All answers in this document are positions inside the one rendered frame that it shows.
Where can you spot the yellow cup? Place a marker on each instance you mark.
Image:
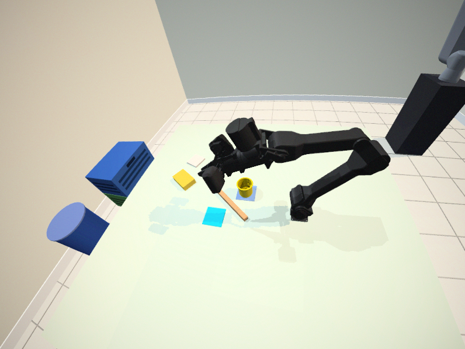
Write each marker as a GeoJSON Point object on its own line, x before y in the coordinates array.
{"type": "Point", "coordinates": [242, 185]}

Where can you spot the brown wooden beam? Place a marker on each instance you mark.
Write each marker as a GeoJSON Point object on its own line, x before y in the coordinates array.
{"type": "Point", "coordinates": [241, 213]}

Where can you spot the yellow block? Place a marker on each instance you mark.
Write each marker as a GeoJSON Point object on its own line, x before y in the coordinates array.
{"type": "Point", "coordinates": [184, 179]}

